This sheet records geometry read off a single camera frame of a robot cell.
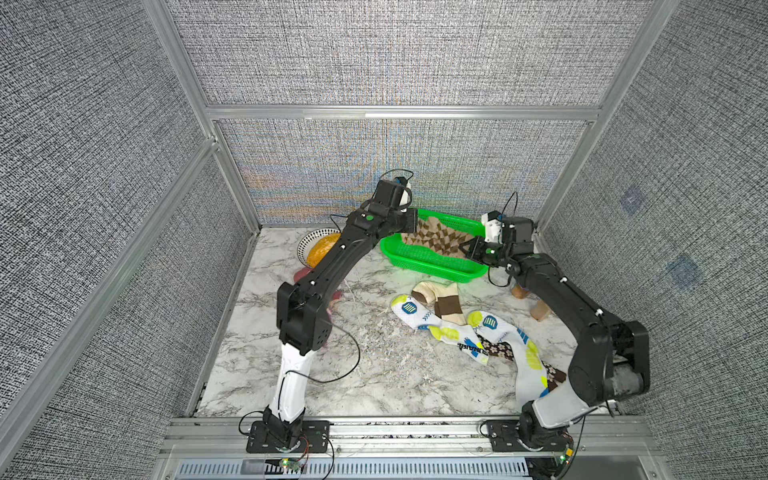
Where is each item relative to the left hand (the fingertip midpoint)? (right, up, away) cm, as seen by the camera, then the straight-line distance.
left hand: (422, 214), depth 85 cm
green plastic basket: (+4, -14, +15) cm, 21 cm away
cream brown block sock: (+9, -25, +13) cm, 30 cm away
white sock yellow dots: (+11, -35, +3) cm, 37 cm away
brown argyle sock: (+4, -5, +3) cm, 7 cm away
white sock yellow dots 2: (+29, -42, -4) cm, 51 cm away
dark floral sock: (+24, -40, +2) cm, 47 cm away
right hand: (+11, -6, 0) cm, 13 cm away
